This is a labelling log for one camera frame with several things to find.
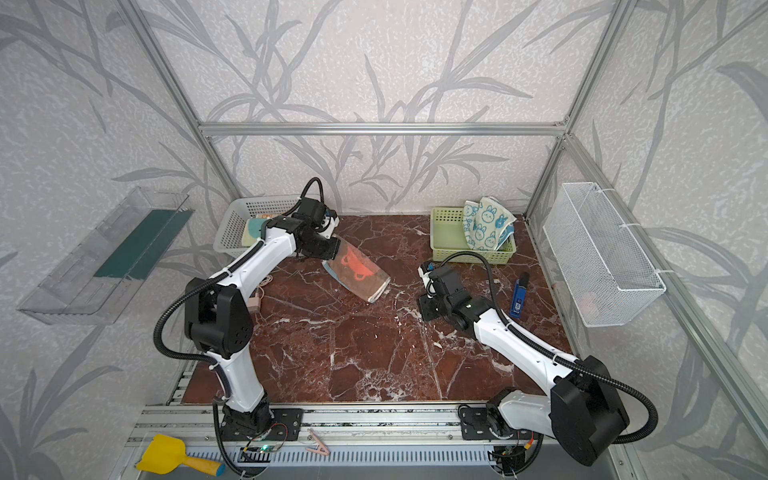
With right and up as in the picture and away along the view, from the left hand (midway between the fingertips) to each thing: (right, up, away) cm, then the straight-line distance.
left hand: (337, 242), depth 92 cm
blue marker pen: (+57, -17, +3) cm, 60 cm away
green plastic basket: (+38, +2, +23) cm, 44 cm away
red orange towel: (+5, -10, +7) cm, 13 cm away
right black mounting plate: (+38, -45, -19) cm, 62 cm away
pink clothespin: (+1, -49, -21) cm, 53 cm away
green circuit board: (-13, -49, -21) cm, 55 cm away
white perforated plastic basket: (-42, +1, +13) cm, 44 cm away
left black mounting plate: (-9, -45, -19) cm, 50 cm away
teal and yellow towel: (-36, +4, +18) cm, 40 cm away
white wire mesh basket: (+63, -6, -31) cm, 70 cm away
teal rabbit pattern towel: (+52, +7, +19) cm, 55 cm away
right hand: (+26, -14, -6) cm, 30 cm away
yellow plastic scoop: (-36, -50, -21) cm, 66 cm away
